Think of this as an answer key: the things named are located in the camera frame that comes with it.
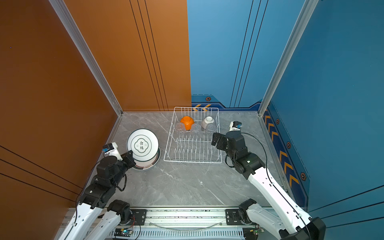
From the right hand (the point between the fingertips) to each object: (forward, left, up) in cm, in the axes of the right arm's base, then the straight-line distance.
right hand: (219, 136), depth 75 cm
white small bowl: (+27, +3, -17) cm, 32 cm away
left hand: (-6, +43, -3) cm, 44 cm away
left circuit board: (-38, +46, -25) cm, 65 cm away
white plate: (0, +40, -6) cm, 40 cm away
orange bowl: (+26, +18, -17) cm, 36 cm away
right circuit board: (-38, -14, -27) cm, 49 cm away
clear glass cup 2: (+19, +12, -18) cm, 29 cm away
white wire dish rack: (+7, +21, -22) cm, 31 cm away
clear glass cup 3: (+18, +2, -16) cm, 25 cm away
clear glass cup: (+22, +24, -19) cm, 38 cm away
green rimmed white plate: (-6, +39, -20) cm, 44 cm away
